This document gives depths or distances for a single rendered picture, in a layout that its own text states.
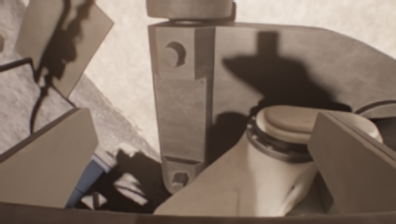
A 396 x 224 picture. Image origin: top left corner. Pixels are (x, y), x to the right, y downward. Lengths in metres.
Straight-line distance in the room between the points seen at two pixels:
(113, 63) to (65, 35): 0.20
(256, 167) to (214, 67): 0.24
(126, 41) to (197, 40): 0.36
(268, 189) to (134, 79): 0.59
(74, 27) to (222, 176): 0.70
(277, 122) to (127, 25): 0.54
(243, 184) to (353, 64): 0.34
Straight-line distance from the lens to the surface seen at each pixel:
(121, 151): 0.97
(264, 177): 0.32
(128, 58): 0.74
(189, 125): 0.52
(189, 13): 0.43
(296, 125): 0.36
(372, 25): 0.69
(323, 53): 0.48
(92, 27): 0.79
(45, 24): 0.93
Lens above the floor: 0.62
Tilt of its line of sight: 59 degrees down
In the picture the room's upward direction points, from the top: 154 degrees counter-clockwise
